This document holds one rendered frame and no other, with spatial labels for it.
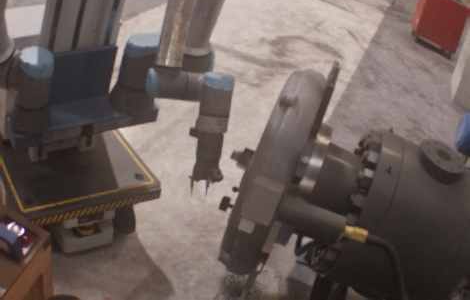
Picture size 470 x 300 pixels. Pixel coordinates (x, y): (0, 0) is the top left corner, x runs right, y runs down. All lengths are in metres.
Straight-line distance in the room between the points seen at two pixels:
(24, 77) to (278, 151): 0.86
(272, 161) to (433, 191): 0.57
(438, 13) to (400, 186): 5.39
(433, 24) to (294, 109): 5.50
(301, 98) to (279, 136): 0.15
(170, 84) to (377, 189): 0.70
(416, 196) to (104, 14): 1.27
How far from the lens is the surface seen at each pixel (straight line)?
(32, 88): 1.74
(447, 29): 7.05
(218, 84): 1.57
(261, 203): 1.46
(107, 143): 2.34
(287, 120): 1.59
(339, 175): 1.79
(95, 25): 2.01
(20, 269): 1.54
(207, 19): 1.86
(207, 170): 1.62
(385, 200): 1.68
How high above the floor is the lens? 1.65
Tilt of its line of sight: 31 degrees down
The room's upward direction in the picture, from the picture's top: 19 degrees clockwise
